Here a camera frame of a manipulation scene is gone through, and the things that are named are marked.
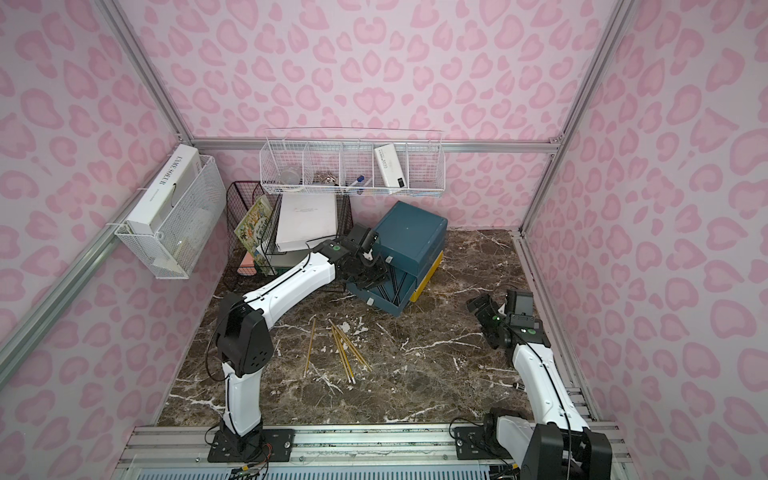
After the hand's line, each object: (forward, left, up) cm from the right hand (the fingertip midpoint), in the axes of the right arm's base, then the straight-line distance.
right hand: (473, 308), depth 85 cm
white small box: (+37, +24, +23) cm, 49 cm away
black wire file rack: (+20, +61, +10) cm, 65 cm away
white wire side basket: (+6, +79, +19) cm, 81 cm away
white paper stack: (+24, +50, +13) cm, 57 cm away
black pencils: (+8, +22, -2) cm, 24 cm away
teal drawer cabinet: (+17, +18, +10) cm, 26 cm away
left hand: (+8, +22, +6) cm, 25 cm away
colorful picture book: (+24, +69, +8) cm, 73 cm away
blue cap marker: (+40, +35, +15) cm, 55 cm away
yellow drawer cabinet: (+17, +11, -9) cm, 23 cm away
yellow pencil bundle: (-8, +37, -11) cm, 40 cm away
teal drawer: (+3, +29, +1) cm, 29 cm away
